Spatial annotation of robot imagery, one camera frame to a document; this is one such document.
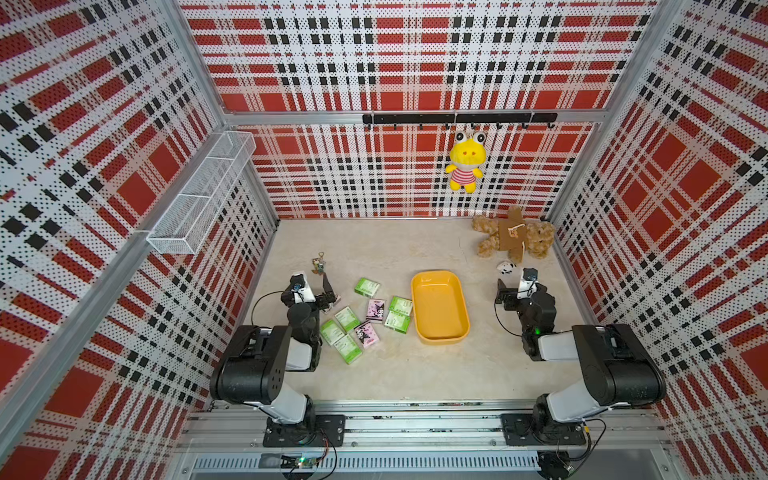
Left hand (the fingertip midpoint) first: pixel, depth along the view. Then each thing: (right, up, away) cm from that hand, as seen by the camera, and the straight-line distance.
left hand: (315, 277), depth 90 cm
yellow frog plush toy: (+47, +38, +2) cm, 61 cm away
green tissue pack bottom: (+11, -21, -4) cm, 24 cm away
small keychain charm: (-4, +3, +17) cm, 18 cm away
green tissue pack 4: (+9, -14, +2) cm, 17 cm away
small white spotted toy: (+64, +2, +14) cm, 65 cm away
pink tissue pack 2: (+16, -17, -2) cm, 23 cm away
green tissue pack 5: (+5, -16, -1) cm, 17 cm away
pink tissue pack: (+18, -11, +3) cm, 21 cm away
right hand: (+63, -1, +3) cm, 63 cm away
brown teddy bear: (+68, +14, +17) cm, 71 cm away
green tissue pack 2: (+26, -10, +4) cm, 28 cm away
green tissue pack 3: (+25, -14, +1) cm, 29 cm away
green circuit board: (+4, -41, -21) cm, 47 cm away
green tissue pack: (+14, -4, +9) cm, 17 cm away
